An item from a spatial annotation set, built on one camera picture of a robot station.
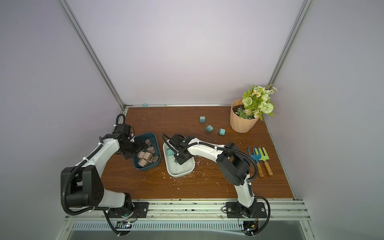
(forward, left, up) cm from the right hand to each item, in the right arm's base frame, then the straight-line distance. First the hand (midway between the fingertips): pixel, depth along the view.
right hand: (181, 157), depth 88 cm
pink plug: (-3, +24, -1) cm, 24 cm away
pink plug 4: (-2, +16, +1) cm, 16 cm away
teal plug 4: (+21, -25, -2) cm, 33 cm away
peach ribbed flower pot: (+21, -37, +5) cm, 43 cm away
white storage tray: (-6, +4, -3) cm, 8 cm away
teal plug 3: (+23, -17, -2) cm, 29 cm away
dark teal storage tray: (+13, +21, +1) cm, 25 cm away
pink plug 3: (+5, +20, 0) cm, 21 cm away
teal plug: (+4, +8, -1) cm, 9 cm away
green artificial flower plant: (+24, -44, +22) cm, 55 cm away
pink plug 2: (+1, +25, 0) cm, 25 cm away
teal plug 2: (+32, -12, -2) cm, 34 cm away
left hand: (+4, +23, +4) cm, 24 cm away
